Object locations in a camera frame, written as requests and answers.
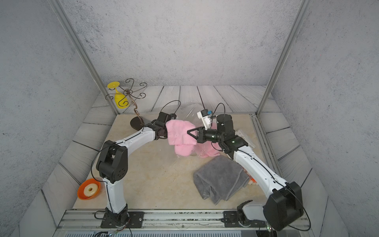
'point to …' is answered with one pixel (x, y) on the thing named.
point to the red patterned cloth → (252, 179)
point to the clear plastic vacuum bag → (189, 113)
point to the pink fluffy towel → (185, 144)
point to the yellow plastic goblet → (120, 99)
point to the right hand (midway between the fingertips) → (189, 133)
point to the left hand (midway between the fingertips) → (183, 133)
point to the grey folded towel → (220, 178)
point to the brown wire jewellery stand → (129, 93)
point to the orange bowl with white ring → (89, 189)
